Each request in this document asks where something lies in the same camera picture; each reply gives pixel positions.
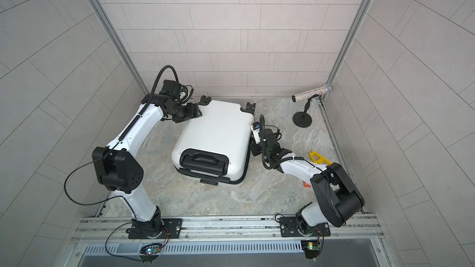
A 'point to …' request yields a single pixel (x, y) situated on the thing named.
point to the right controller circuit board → (312, 248)
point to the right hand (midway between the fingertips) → (252, 138)
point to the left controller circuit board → (151, 249)
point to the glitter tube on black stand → (303, 119)
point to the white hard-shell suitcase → (214, 148)
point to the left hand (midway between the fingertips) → (200, 113)
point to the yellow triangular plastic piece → (321, 159)
